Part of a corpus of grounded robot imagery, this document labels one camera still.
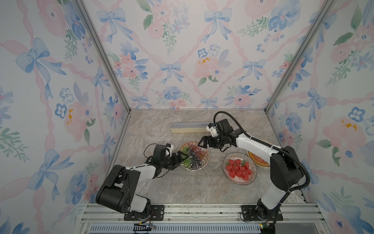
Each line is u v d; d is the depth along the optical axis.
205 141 0.79
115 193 0.44
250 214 0.73
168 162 0.78
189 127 1.13
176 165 0.80
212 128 0.83
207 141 0.79
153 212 0.73
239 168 0.85
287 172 0.46
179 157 0.79
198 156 0.91
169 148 0.86
